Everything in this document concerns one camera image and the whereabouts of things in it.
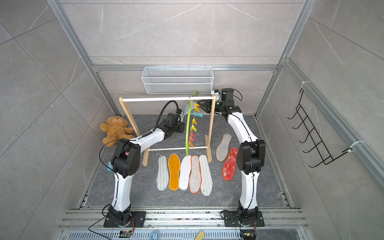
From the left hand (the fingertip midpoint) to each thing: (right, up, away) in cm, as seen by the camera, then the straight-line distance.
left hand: (184, 121), depth 100 cm
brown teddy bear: (-47, -5, +1) cm, 47 cm away
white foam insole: (+2, -28, -9) cm, 30 cm away
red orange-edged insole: (+28, -29, -9) cm, 42 cm away
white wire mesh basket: (-4, +29, +1) cm, 29 cm away
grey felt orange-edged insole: (+8, -34, -12) cm, 37 cm away
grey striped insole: (-12, -34, -12) cm, 38 cm away
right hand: (+10, +10, -14) cm, 20 cm away
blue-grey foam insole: (+2, +9, -5) cm, 10 cm away
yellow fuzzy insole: (-5, -29, -9) cm, 31 cm away
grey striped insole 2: (+15, -37, -14) cm, 42 cm away
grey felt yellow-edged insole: (+26, -20, -2) cm, 33 cm away
